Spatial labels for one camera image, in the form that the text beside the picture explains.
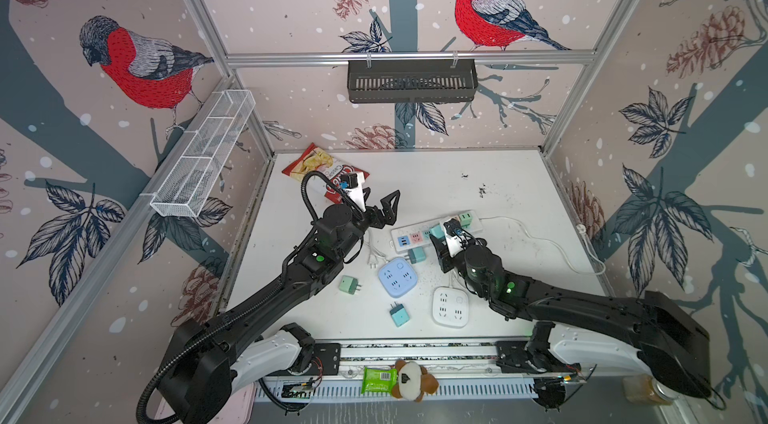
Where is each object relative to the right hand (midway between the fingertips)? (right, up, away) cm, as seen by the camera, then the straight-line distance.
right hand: (435, 235), depth 79 cm
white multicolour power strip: (-4, -3, +14) cm, 15 cm away
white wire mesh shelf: (-62, +13, -8) cm, 64 cm away
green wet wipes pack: (-15, -33, -9) cm, 37 cm away
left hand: (-14, +12, -7) cm, 19 cm away
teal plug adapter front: (-10, -22, 0) cm, 24 cm away
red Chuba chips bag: (-42, +23, +35) cm, 59 cm away
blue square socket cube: (-10, -13, +7) cm, 18 cm away
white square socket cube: (+4, -20, +1) cm, 20 cm away
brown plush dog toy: (-7, -32, -11) cm, 34 cm away
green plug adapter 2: (-24, -15, +5) cm, 29 cm away
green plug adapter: (+12, +2, +14) cm, 19 cm away
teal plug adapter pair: (-4, -8, +11) cm, 14 cm away
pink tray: (-46, -36, -13) cm, 60 cm away
